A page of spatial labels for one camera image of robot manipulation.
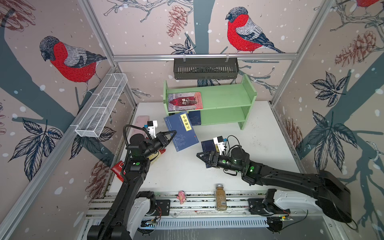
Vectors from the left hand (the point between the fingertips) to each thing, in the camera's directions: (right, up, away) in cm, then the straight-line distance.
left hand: (175, 133), depth 70 cm
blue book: (+5, -2, +4) cm, 6 cm away
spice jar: (+22, -33, +3) cm, 39 cm away
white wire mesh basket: (-42, +14, +9) cm, 45 cm away
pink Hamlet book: (0, +17, +14) cm, 22 cm away
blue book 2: (+9, +8, +24) cm, 27 cm away
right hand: (+10, -12, -1) cm, 16 cm away
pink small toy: (+2, -33, +5) cm, 34 cm away
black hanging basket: (+17, +43, +34) cm, 57 cm away
